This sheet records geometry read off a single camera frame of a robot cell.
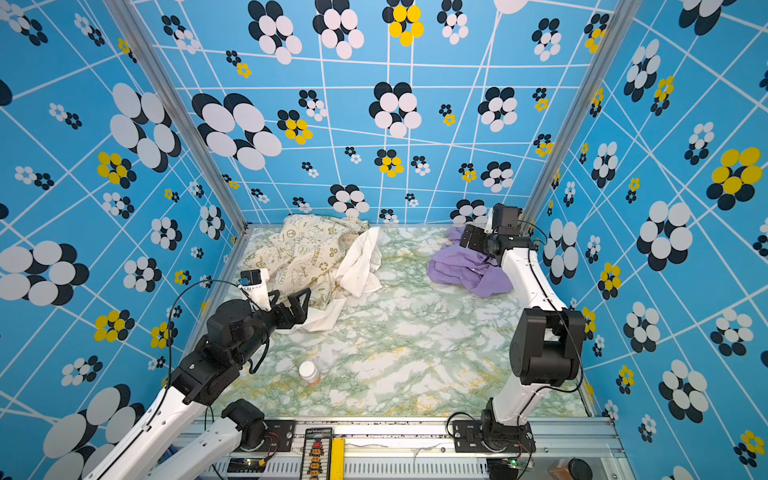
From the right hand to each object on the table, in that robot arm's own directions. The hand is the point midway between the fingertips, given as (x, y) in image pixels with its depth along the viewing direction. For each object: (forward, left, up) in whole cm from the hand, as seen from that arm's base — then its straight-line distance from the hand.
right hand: (479, 238), depth 91 cm
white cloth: (-4, +39, -13) cm, 41 cm away
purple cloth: (+2, +5, -16) cm, 17 cm away
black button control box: (-54, +45, -18) cm, 72 cm away
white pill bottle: (-37, +48, -11) cm, 62 cm away
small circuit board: (-56, +62, -21) cm, 86 cm away
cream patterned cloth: (-2, +55, -4) cm, 55 cm away
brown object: (-57, -12, -19) cm, 61 cm away
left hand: (-24, +49, +8) cm, 55 cm away
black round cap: (-57, -13, -11) cm, 59 cm away
